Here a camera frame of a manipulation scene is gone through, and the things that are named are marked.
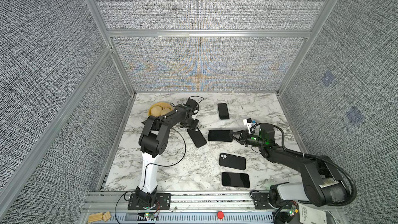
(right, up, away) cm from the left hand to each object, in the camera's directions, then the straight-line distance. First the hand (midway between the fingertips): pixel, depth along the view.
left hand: (193, 127), depth 100 cm
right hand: (+21, -2, -17) cm, 27 cm away
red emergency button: (+13, -35, -32) cm, 49 cm away
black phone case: (+3, -5, -6) cm, 8 cm away
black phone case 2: (+22, -17, -14) cm, 32 cm away
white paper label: (+53, -35, -32) cm, 71 cm away
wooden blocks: (-41, -36, -31) cm, 63 cm away
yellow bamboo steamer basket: (-22, +12, +3) cm, 25 cm away
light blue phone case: (+17, +8, +6) cm, 20 cm away
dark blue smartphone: (+21, +10, +7) cm, 24 cm away
